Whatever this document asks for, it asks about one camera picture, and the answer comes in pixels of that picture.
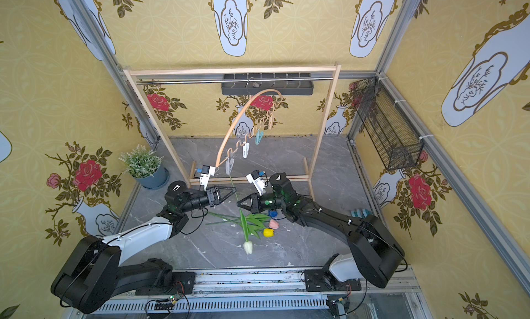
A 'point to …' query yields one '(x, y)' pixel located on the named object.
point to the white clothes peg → (246, 149)
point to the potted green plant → (145, 166)
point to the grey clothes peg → (229, 163)
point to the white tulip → (248, 244)
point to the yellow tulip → (253, 225)
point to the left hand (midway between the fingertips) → (238, 193)
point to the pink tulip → (273, 224)
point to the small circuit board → (163, 306)
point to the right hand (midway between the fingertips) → (238, 210)
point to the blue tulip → (272, 213)
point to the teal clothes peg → (259, 136)
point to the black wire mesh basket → (397, 145)
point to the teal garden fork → (362, 213)
